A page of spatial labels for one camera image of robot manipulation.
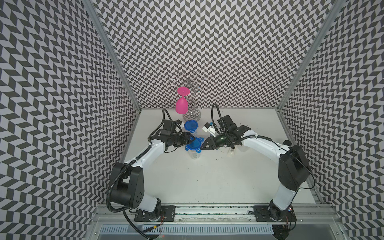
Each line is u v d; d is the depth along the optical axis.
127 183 0.43
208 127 0.76
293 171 0.46
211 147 0.73
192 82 1.06
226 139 0.67
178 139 0.76
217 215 0.74
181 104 0.89
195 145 0.85
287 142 0.87
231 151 0.93
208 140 0.74
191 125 0.95
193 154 0.87
